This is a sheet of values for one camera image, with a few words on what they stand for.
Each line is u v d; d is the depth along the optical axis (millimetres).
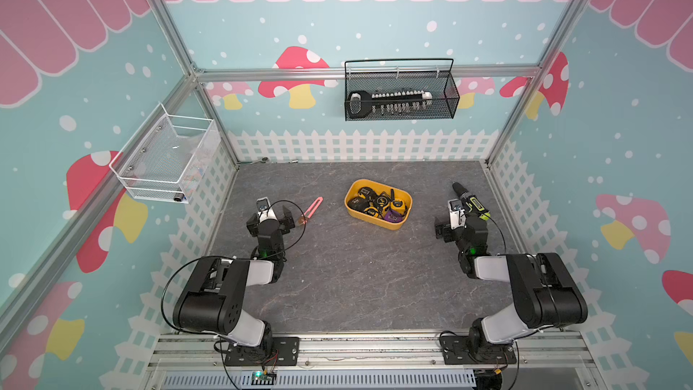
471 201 1021
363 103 896
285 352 748
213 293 455
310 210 1042
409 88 918
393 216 997
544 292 465
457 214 794
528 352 758
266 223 756
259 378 729
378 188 1066
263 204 776
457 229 830
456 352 738
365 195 1056
